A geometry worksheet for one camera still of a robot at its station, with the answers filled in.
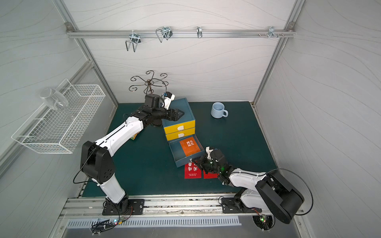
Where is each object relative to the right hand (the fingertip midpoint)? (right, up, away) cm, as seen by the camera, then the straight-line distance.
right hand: (191, 159), depth 82 cm
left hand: (-6, +26, +1) cm, 27 cm away
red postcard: (0, -8, +4) cm, 9 cm away
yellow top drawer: (-6, +18, 0) cm, 19 cm away
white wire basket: (-60, +18, -15) cm, 65 cm away
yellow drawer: (-4, +14, +6) cm, 16 cm away
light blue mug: (+20, +29, +26) cm, 44 cm away
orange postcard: (-1, +5, +12) cm, 13 cm away
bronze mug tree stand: (-25, +45, +7) cm, 52 cm away
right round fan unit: (+37, -28, -10) cm, 47 cm away
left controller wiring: (-42, -27, -14) cm, 52 cm away
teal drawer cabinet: (-5, +32, +9) cm, 34 cm away
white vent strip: (-50, -27, -12) cm, 58 cm away
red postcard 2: (+10, -5, -9) cm, 14 cm away
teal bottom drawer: (-7, -1, +10) cm, 12 cm away
